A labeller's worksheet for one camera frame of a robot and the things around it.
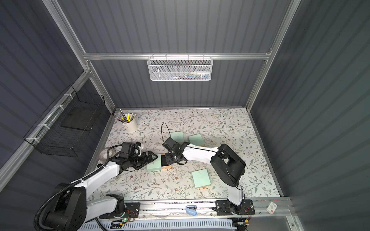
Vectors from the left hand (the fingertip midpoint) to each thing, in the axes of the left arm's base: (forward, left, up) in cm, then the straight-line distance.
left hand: (153, 161), depth 86 cm
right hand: (+2, -10, -2) cm, 10 cm away
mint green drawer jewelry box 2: (-9, -28, -3) cm, 30 cm away
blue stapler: (-25, -22, -4) cm, 34 cm away
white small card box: (-24, -64, -4) cm, 69 cm away
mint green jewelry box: (+18, -27, -4) cm, 33 cm away
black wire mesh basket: (+7, +42, +23) cm, 49 cm away
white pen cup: (+26, +19, +5) cm, 33 cm away
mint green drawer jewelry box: (-1, -4, -2) cm, 4 cm away
